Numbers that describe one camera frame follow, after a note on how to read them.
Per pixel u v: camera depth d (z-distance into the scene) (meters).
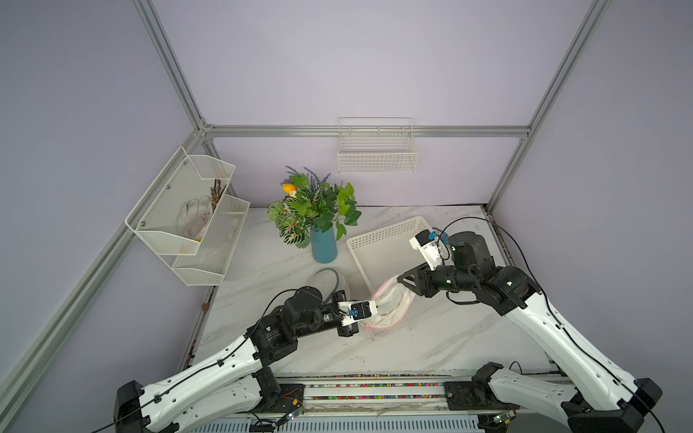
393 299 0.62
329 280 0.90
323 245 0.98
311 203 0.78
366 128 0.93
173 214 0.77
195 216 0.78
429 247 0.60
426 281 0.57
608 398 0.38
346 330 0.57
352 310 0.52
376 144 0.98
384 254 1.07
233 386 0.59
